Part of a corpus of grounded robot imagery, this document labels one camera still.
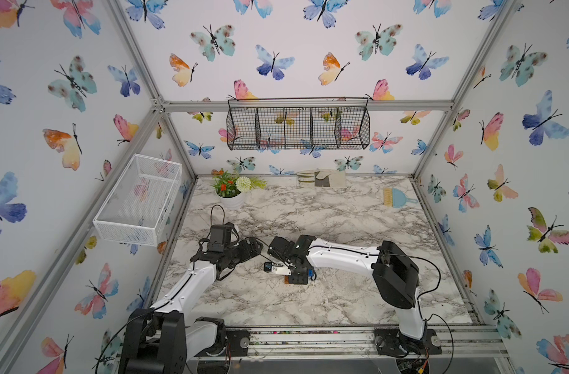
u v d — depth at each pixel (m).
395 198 1.12
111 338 0.39
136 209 0.83
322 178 1.19
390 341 0.73
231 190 0.97
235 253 0.74
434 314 0.68
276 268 0.77
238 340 0.74
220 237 0.67
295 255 0.62
